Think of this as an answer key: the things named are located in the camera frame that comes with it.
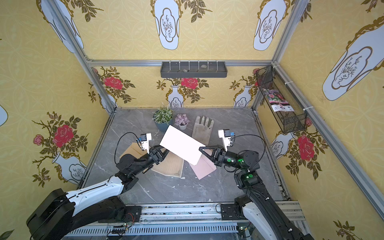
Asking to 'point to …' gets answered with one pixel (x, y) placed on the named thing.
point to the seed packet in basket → (277, 101)
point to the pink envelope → (203, 167)
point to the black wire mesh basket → (288, 120)
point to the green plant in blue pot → (162, 117)
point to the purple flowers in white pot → (181, 120)
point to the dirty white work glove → (202, 132)
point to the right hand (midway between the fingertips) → (200, 156)
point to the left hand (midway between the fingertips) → (173, 147)
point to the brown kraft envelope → (134, 150)
